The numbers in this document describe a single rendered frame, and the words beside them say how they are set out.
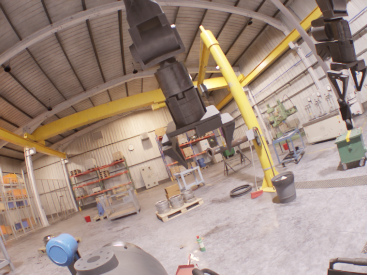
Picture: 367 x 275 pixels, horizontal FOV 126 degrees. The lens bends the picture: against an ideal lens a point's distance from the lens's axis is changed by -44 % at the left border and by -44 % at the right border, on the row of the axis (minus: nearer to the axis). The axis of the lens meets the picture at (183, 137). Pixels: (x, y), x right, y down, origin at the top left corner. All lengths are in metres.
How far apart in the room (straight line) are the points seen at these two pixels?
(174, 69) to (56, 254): 1.00
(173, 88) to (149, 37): 0.09
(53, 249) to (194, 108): 0.96
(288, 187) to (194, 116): 2.54
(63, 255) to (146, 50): 0.98
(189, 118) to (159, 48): 0.13
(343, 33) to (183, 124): 0.45
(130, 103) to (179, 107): 11.49
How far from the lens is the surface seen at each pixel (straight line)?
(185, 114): 0.28
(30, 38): 8.31
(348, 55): 0.50
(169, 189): 5.32
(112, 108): 11.76
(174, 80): 0.27
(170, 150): 0.30
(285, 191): 2.77
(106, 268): 0.78
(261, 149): 3.58
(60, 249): 1.01
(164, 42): 0.28
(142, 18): 0.30
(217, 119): 0.29
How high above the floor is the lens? 1.22
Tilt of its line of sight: 8 degrees up
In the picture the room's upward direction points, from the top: 21 degrees counter-clockwise
